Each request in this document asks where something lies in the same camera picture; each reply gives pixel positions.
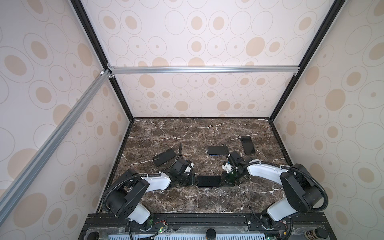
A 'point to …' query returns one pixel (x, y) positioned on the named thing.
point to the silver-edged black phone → (248, 147)
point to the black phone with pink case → (209, 181)
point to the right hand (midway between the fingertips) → (220, 185)
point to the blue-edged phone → (217, 150)
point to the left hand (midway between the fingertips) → (202, 182)
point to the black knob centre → (211, 234)
